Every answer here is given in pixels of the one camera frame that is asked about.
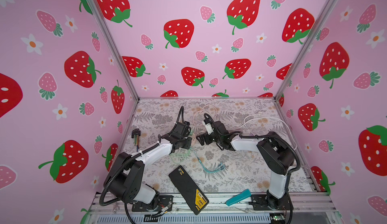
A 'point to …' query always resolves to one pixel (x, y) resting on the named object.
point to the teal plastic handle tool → (238, 197)
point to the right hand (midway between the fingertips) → (200, 134)
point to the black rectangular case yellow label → (191, 192)
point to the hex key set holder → (135, 133)
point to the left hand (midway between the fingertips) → (188, 140)
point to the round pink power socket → (193, 139)
